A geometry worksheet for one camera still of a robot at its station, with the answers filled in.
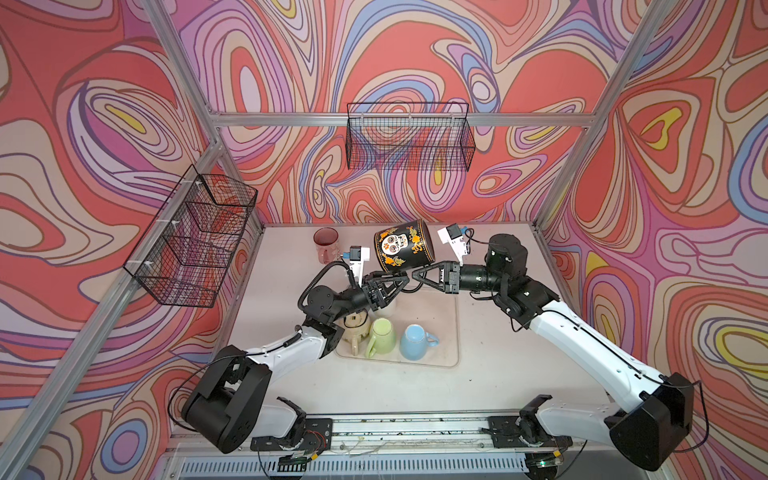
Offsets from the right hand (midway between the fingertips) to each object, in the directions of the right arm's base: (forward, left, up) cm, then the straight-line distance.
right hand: (416, 283), depth 65 cm
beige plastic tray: (+11, -9, -32) cm, 35 cm away
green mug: (-3, +8, -23) cm, 24 cm away
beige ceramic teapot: (-5, +14, -10) cm, 18 cm away
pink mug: (+29, +26, -20) cm, 44 cm away
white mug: (+9, +7, -29) cm, 31 cm away
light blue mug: (-4, 0, -21) cm, 21 cm away
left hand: (0, +2, -1) cm, 2 cm away
